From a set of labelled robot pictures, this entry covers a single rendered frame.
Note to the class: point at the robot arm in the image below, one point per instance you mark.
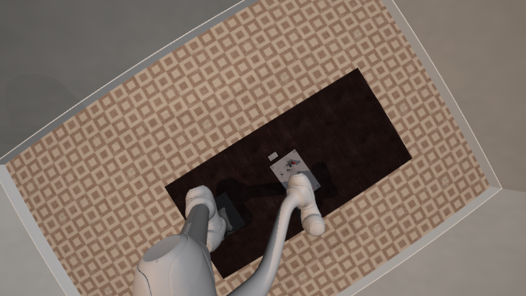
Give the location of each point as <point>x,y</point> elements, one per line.
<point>180,265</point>

